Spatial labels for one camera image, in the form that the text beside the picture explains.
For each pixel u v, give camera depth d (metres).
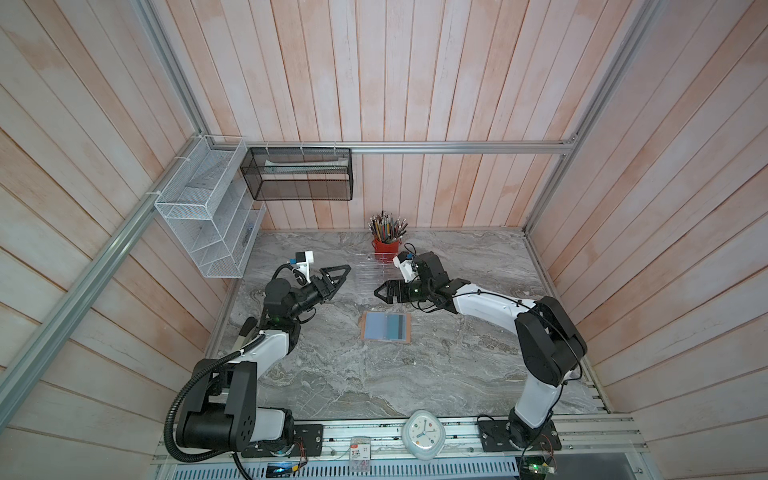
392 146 0.98
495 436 0.73
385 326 0.93
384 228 1.01
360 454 0.70
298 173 0.90
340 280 0.72
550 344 0.48
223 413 0.42
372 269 1.07
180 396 0.39
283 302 0.64
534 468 0.71
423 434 0.72
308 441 0.73
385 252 1.04
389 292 0.80
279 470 0.70
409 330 0.93
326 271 0.72
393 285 0.80
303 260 0.76
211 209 0.69
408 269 0.83
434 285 0.72
